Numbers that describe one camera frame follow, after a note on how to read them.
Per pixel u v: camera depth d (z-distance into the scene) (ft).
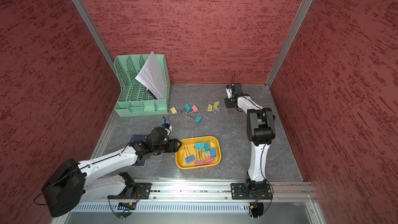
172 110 3.39
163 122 3.20
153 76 3.31
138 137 3.01
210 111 3.45
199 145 2.87
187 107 3.49
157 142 2.17
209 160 2.67
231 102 2.63
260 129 1.83
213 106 3.51
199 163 2.72
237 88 2.73
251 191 2.18
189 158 2.73
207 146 2.86
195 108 3.45
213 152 2.88
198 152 2.85
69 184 1.33
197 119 3.28
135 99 3.60
